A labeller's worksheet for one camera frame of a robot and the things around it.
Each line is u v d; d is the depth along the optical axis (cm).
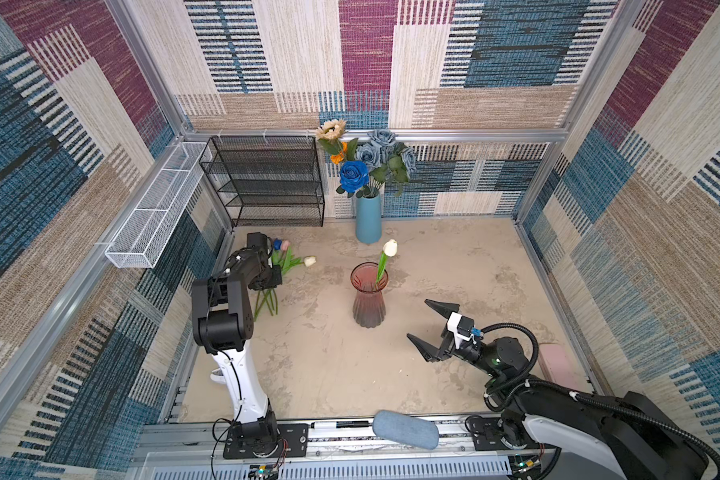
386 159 91
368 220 107
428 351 65
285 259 105
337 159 93
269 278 90
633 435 43
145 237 71
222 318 55
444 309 72
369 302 92
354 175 70
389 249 74
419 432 73
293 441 74
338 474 70
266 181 111
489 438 73
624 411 45
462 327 60
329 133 85
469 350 66
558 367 83
